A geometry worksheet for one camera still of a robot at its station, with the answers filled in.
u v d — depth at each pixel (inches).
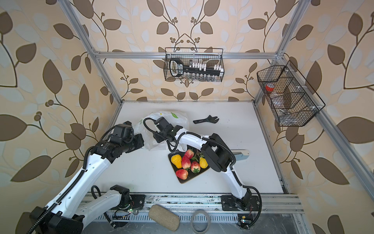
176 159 33.1
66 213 15.3
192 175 32.3
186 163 32.5
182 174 31.3
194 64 32.2
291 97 30.0
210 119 42.8
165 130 28.0
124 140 23.3
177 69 33.4
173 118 33.7
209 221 26.4
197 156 34.1
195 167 32.0
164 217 26.7
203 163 32.4
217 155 21.0
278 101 31.7
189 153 34.1
